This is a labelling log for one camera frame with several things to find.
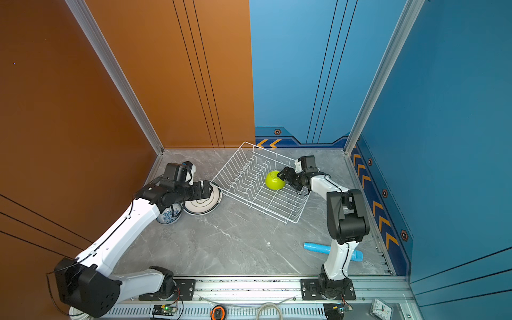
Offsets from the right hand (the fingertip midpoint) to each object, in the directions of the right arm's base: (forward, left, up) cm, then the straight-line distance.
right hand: (281, 178), depth 97 cm
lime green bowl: (-1, +4, -3) cm, 5 cm away
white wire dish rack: (+3, +18, -1) cm, 19 cm away
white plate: (-13, +37, -5) cm, 39 cm away
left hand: (-13, +33, +11) cm, 37 cm away
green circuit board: (-52, +45, -9) cm, 69 cm away
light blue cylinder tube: (-31, -17, -10) cm, 37 cm away
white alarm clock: (-52, -31, -7) cm, 61 cm away
